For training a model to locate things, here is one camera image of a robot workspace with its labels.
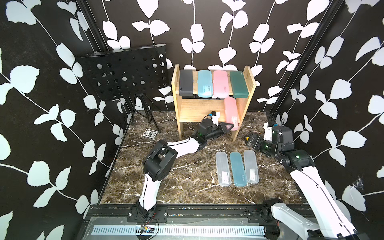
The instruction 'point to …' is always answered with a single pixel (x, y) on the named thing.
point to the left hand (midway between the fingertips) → (235, 123)
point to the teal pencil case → (239, 173)
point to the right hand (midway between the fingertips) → (249, 136)
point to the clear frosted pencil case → (251, 168)
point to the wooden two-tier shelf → (193, 109)
